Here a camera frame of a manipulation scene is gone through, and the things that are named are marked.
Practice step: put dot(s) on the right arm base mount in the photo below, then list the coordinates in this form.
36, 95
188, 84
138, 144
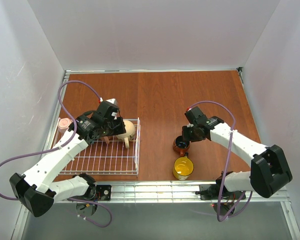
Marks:
211, 192

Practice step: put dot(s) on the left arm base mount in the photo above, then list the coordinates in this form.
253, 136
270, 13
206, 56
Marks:
102, 192

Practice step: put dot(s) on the white and pink mug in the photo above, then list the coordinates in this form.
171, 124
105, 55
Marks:
107, 139

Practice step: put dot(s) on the white wire dish rack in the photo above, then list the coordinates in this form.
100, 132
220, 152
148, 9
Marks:
113, 158

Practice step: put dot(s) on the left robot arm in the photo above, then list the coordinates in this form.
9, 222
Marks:
36, 189

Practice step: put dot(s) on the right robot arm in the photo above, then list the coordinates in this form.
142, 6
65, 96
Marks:
269, 169

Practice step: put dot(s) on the brown mug black interior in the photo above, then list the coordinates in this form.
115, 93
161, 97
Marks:
181, 146

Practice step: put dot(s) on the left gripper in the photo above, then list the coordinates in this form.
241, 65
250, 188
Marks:
118, 125

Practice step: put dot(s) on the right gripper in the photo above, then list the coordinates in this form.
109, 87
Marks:
187, 133

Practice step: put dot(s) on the yellow enamel mug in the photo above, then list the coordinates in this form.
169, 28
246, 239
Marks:
183, 167

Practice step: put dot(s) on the beige ceramic mug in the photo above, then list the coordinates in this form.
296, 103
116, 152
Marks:
129, 134

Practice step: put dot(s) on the aluminium frame rail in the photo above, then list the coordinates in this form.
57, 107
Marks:
153, 209

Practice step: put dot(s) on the pink faceted mug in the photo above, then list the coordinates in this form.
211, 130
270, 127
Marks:
63, 124

